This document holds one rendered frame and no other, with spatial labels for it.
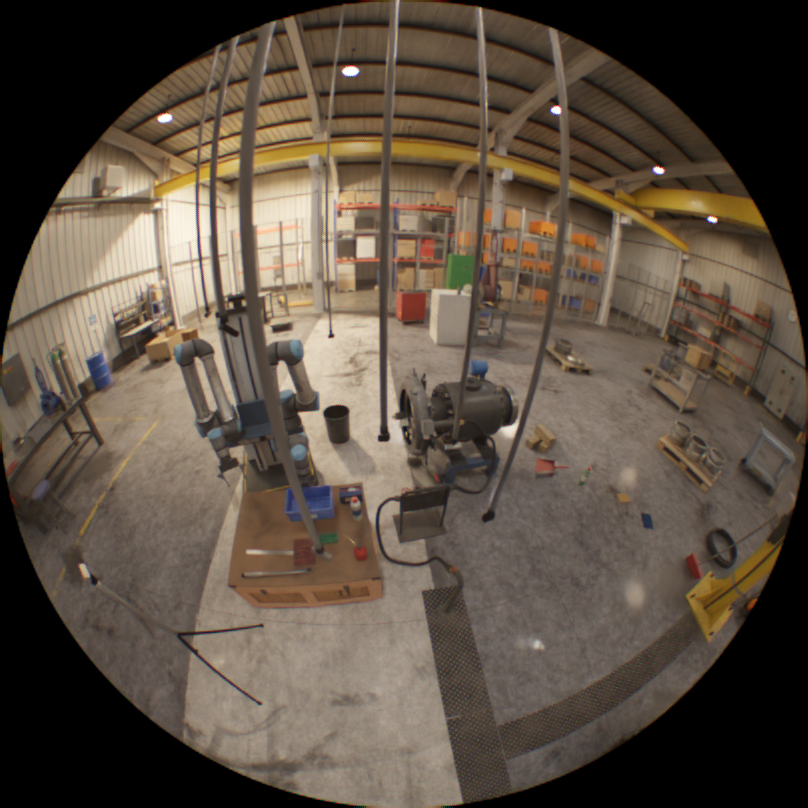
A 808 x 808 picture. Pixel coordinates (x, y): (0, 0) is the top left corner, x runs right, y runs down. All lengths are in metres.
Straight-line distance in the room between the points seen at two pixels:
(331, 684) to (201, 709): 1.01
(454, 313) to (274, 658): 6.21
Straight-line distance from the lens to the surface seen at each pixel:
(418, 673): 2.11
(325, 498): 1.94
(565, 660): 2.42
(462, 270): 9.49
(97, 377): 8.70
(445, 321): 6.21
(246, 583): 1.94
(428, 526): 2.51
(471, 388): 2.60
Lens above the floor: 2.10
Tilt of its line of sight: 32 degrees down
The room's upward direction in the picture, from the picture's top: 2 degrees clockwise
